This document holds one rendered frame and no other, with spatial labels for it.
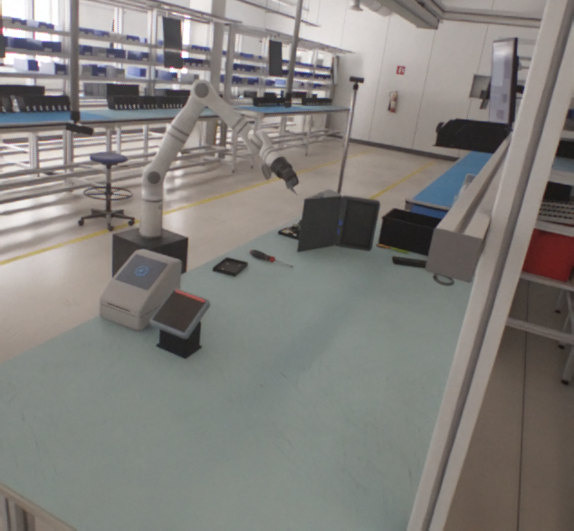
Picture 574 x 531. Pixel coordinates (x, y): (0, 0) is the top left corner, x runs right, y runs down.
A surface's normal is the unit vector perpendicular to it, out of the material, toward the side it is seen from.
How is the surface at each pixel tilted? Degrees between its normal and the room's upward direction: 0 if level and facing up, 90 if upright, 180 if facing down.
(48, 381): 0
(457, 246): 90
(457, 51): 90
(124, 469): 0
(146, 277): 29
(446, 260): 90
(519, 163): 90
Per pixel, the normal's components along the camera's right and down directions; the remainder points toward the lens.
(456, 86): -0.43, 0.24
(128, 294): -0.16, -0.54
